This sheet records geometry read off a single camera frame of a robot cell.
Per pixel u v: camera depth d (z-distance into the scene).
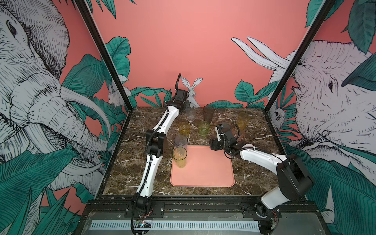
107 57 0.90
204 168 0.91
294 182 0.45
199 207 0.76
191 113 1.10
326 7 0.69
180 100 0.82
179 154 0.88
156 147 0.66
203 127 1.07
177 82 0.85
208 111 1.01
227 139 0.69
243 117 1.15
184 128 1.05
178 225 0.70
